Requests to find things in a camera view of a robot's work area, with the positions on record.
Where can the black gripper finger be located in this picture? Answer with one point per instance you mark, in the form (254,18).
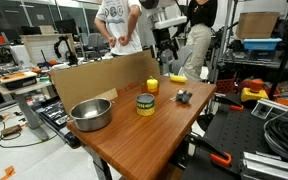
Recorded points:
(162,55)
(172,53)

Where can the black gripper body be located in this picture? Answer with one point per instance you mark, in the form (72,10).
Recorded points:
(161,36)

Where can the small black robot arm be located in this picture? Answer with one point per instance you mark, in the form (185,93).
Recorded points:
(65,50)

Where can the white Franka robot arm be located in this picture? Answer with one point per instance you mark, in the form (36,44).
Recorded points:
(170,22)

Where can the grey office chair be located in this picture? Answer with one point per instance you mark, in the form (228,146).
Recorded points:
(180,60)

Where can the yellow toy bell pepper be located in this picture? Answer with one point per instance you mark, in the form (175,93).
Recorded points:
(152,83)

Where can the person in black top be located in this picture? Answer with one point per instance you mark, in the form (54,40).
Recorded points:
(199,36)

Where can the person in white t-shirt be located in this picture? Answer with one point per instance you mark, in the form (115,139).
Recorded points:
(122,23)

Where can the grey black small toy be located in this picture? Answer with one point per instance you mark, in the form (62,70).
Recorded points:
(184,96)

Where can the green yellow tin can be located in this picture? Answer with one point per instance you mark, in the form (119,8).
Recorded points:
(145,106)

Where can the red plastic basket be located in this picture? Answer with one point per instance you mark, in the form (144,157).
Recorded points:
(224,86)

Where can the large brown cardboard sheet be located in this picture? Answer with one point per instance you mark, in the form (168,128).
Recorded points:
(94,80)

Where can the black metal shelf rack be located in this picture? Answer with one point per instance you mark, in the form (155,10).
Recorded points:
(260,63)

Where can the brown cardboard box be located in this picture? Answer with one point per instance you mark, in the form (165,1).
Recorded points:
(256,25)

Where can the blue plastic bin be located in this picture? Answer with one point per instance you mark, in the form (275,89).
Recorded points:
(261,44)

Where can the yellow emergency stop button box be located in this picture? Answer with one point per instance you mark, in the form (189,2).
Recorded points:
(253,91)

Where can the stainless steel pot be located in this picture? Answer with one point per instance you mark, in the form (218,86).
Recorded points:
(91,115)

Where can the black computer monitor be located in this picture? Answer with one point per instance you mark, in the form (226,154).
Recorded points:
(65,26)

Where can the black tripod pole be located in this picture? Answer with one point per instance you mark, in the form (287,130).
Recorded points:
(284,50)

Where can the beige upright board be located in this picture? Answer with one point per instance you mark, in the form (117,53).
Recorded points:
(39,48)

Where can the black keyboard device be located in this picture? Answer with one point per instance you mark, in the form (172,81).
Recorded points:
(54,115)

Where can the grey metal table leg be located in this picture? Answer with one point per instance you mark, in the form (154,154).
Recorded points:
(100,165)

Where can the grey height adjustable desk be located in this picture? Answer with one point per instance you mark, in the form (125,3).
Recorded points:
(25,100)

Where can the silver aluminium extrusion block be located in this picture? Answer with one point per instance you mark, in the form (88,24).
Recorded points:
(267,166)

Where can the black tray with orange sheet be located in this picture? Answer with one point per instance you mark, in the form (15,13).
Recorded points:
(14,79)

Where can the orange tape piece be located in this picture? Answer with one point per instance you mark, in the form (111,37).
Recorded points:
(8,172)

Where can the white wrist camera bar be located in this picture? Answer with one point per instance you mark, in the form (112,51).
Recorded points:
(170,22)

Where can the silver aluminium extrusion rail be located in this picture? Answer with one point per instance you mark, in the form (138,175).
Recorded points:
(277,108)

